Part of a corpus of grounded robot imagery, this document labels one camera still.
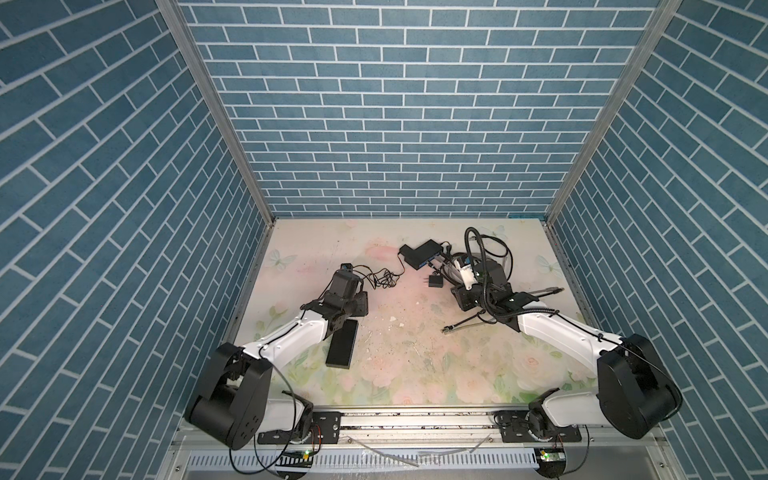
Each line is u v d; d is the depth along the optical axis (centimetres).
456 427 75
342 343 87
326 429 74
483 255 108
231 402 41
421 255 106
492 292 67
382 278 103
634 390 42
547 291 99
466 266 77
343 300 68
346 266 80
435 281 101
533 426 67
